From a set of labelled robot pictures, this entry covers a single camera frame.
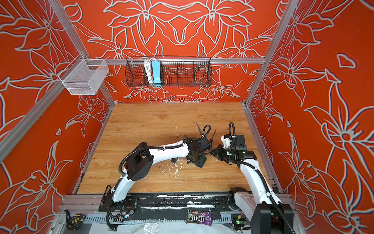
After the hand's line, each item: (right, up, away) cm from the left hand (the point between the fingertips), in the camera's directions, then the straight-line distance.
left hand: (201, 161), depth 86 cm
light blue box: (-28, +55, +4) cm, 62 cm away
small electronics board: (+17, -24, -17) cm, 34 cm away
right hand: (+4, +7, -6) cm, 11 cm away
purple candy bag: (-3, -21, -18) cm, 28 cm away
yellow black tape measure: (-61, -22, -20) cm, 68 cm away
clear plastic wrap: (-24, -25, -19) cm, 40 cm away
